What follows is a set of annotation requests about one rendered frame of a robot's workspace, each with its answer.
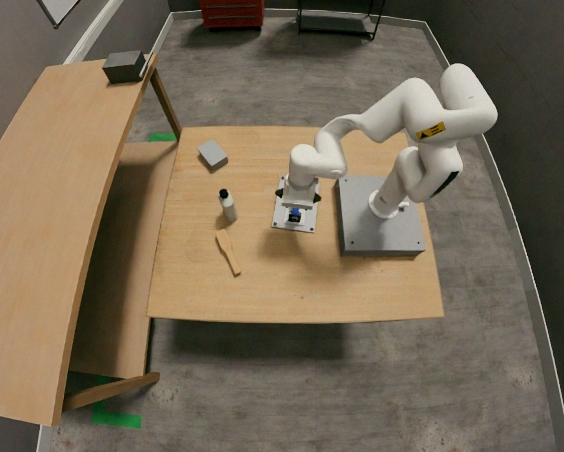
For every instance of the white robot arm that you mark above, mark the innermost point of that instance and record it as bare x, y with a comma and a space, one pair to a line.
414, 105

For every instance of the white bottle with black cap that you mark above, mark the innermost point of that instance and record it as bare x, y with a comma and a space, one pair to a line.
227, 204

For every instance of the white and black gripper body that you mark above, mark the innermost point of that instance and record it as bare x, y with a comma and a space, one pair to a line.
286, 188

